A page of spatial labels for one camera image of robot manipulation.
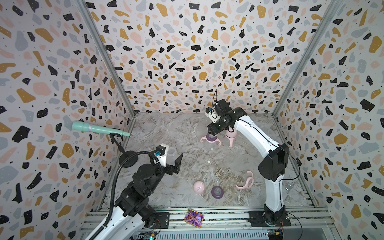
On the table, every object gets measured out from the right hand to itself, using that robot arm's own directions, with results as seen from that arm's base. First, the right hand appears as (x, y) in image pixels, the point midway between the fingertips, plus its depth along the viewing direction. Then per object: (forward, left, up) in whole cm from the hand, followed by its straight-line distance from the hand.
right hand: (214, 128), depth 87 cm
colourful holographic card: (-43, +10, -18) cm, 48 cm away
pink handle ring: (-27, -18, -17) cm, 36 cm away
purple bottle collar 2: (-30, -1, -18) cm, 35 cm away
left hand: (-20, +19, +8) cm, 29 cm away
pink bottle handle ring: (-2, -10, -9) cm, 14 cm away
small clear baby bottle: (-1, +1, -18) cm, 18 cm away
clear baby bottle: (-14, +25, -7) cm, 29 cm away
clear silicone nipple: (-24, -1, -18) cm, 30 cm away
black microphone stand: (-13, +53, -18) cm, 57 cm away
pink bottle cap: (-29, +8, -15) cm, 34 cm away
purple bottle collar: (-2, +2, -6) cm, 7 cm away
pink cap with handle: (-1, -10, -5) cm, 11 cm away
